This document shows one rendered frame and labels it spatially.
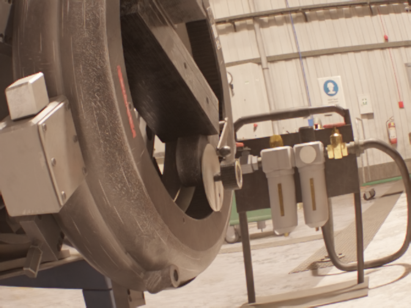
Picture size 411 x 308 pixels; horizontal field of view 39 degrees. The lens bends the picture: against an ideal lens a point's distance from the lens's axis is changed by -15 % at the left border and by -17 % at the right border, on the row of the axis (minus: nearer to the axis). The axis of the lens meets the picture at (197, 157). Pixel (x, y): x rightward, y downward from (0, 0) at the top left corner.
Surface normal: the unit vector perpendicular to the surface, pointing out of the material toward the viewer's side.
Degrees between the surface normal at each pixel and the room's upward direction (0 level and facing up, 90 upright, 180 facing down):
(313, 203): 90
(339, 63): 90
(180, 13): 156
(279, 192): 90
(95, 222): 132
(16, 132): 112
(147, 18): 90
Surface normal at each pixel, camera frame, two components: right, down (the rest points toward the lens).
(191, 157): -0.30, -0.26
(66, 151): 0.95, -0.14
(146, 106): 0.01, 0.90
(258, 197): -0.27, -0.01
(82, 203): -0.13, 0.55
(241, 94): -0.53, 0.03
